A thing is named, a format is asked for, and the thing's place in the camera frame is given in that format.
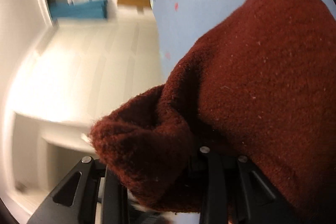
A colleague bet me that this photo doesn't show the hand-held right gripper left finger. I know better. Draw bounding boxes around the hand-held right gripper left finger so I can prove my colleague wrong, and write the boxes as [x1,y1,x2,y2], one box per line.
[26,156,130,224]

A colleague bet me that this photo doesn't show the dark red knit sweater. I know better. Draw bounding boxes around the dark red knit sweater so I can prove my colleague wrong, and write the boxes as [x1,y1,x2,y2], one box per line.
[90,0,336,224]

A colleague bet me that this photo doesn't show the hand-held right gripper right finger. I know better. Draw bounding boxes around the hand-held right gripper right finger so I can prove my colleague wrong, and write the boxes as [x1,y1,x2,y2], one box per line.
[189,146,298,224]

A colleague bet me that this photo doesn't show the white wardrobe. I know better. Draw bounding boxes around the white wardrobe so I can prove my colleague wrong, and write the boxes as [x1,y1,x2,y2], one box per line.
[10,7,165,130]

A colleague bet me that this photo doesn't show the blue printed blanket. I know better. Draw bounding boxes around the blue printed blanket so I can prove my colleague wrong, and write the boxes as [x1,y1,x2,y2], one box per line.
[148,0,332,84]

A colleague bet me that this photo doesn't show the short teal curtain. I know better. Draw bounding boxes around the short teal curtain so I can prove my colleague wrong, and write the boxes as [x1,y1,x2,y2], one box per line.
[49,0,109,21]

